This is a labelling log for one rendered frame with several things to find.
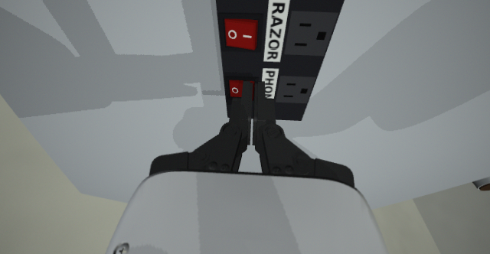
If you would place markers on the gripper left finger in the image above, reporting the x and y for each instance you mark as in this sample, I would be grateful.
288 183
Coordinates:
224 151

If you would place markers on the black power strip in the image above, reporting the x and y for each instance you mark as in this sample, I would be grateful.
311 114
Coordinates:
281 42

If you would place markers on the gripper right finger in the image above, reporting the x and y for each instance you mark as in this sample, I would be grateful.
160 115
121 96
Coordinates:
278 155

